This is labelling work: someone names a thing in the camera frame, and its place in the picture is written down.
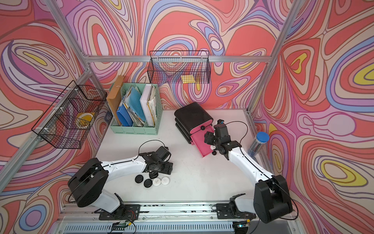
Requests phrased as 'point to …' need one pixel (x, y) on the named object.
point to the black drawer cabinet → (190, 119)
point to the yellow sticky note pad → (187, 79)
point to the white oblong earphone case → (213, 147)
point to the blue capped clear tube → (261, 138)
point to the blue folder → (124, 116)
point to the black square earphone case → (153, 174)
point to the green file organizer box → (139, 127)
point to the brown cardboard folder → (113, 99)
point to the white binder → (148, 117)
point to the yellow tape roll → (84, 119)
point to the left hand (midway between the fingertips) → (169, 169)
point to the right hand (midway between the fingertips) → (210, 139)
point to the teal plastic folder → (136, 103)
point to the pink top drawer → (201, 126)
